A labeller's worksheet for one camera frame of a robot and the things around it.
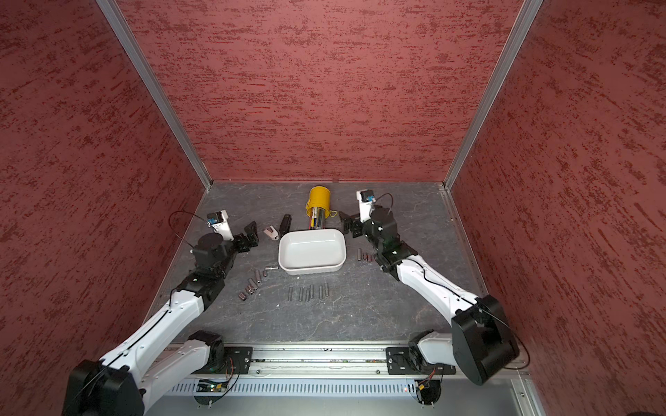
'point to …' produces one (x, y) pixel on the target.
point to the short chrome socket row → (364, 256)
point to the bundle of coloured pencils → (316, 218)
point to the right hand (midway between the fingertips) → (350, 213)
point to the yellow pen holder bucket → (319, 197)
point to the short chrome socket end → (369, 258)
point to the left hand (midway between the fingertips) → (242, 229)
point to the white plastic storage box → (310, 251)
